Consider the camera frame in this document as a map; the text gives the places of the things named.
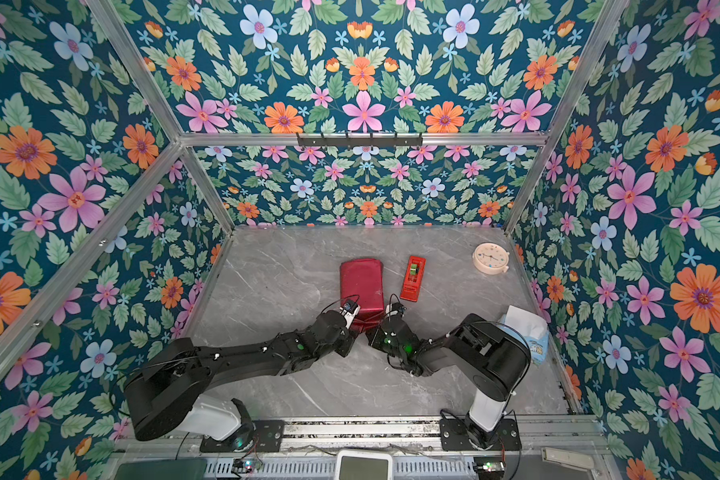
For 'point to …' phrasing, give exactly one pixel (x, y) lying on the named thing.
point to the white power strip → (576, 457)
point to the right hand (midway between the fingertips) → (365, 332)
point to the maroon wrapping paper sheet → (362, 281)
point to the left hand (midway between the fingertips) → (358, 325)
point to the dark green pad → (163, 469)
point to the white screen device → (363, 465)
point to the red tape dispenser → (413, 278)
